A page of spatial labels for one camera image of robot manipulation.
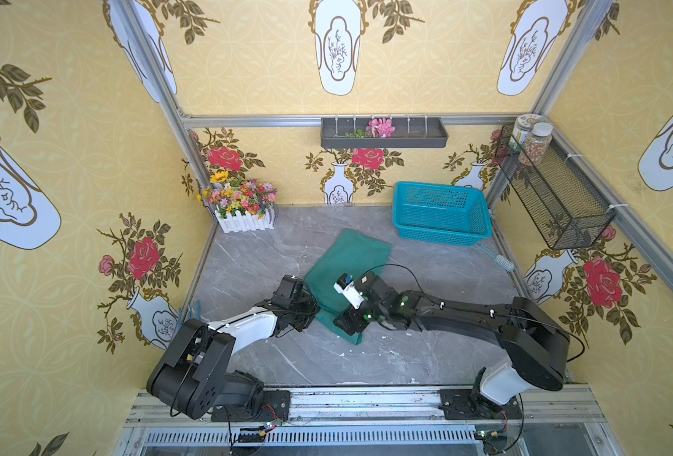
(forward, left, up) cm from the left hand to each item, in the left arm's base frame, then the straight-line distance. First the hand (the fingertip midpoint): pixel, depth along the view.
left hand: (312, 304), depth 92 cm
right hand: (-4, -10, +7) cm, 13 cm away
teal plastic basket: (+40, -53, -2) cm, 66 cm away
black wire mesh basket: (+15, -74, +29) cm, 81 cm away
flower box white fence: (+33, +27, +3) cm, 43 cm away
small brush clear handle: (+15, -68, 0) cm, 70 cm away
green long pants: (+20, -8, -1) cm, 22 cm away
